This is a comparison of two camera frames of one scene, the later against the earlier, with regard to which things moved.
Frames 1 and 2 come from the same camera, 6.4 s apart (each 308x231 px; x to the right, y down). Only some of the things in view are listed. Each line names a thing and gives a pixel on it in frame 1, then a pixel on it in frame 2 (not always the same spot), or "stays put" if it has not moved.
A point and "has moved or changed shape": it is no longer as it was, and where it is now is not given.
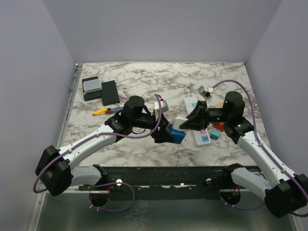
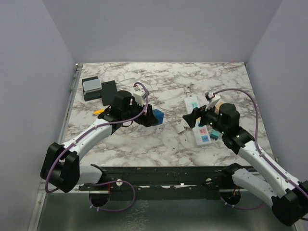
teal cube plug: x=215 y=134 stays put
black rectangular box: x=109 y=92 stays put
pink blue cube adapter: x=177 y=136 has moved or changed shape
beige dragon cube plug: x=220 y=105 stays put
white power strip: x=202 y=137 stays put
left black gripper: x=163 y=136 -> x=150 y=119
